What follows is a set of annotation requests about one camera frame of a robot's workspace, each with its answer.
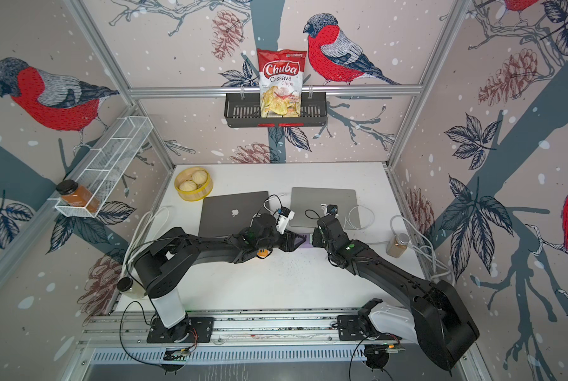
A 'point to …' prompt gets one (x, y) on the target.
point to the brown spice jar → (397, 245)
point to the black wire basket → (244, 112)
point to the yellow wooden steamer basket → (203, 190)
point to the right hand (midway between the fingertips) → (318, 228)
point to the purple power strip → (306, 244)
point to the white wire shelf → (112, 161)
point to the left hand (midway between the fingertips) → (305, 235)
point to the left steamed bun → (187, 186)
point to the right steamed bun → (199, 176)
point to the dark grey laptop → (224, 216)
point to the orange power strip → (262, 252)
